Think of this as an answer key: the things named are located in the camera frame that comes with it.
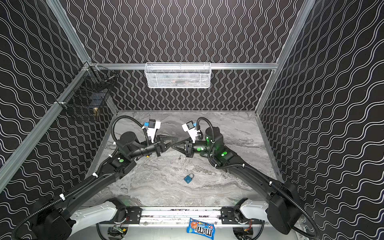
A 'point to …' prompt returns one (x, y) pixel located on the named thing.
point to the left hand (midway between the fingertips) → (179, 140)
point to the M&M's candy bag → (201, 228)
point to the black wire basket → (89, 89)
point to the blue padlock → (188, 178)
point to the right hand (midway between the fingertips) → (172, 147)
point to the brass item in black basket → (95, 110)
